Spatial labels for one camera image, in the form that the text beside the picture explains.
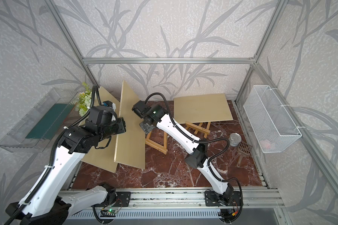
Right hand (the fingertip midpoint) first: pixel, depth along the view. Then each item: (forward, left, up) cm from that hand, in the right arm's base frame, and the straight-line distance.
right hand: (153, 121), depth 81 cm
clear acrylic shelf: (-20, +54, +14) cm, 59 cm away
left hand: (-9, +11, +11) cm, 18 cm away
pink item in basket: (-15, -60, -2) cm, 62 cm away
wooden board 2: (+25, -33, -18) cm, 45 cm away
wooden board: (-19, +26, -8) cm, 33 cm away
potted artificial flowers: (+8, +38, +10) cm, 40 cm away
